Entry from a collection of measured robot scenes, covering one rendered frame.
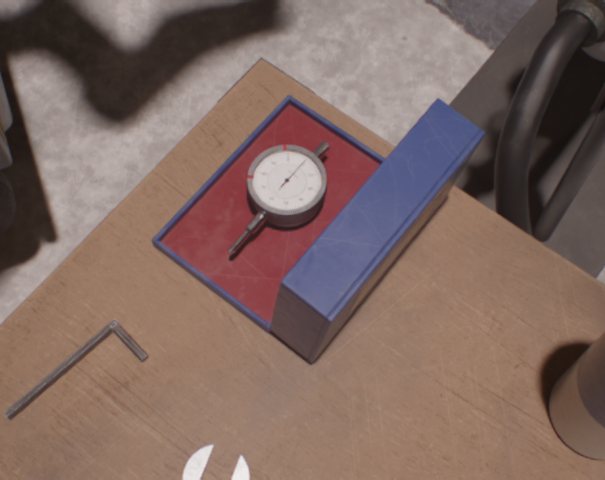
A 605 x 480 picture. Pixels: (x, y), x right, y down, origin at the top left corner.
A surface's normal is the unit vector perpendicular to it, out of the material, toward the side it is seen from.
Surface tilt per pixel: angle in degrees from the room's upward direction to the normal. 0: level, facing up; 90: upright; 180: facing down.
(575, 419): 90
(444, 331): 0
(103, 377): 0
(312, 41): 0
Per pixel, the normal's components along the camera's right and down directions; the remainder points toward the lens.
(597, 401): -0.88, 0.43
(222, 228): 0.00, -0.41
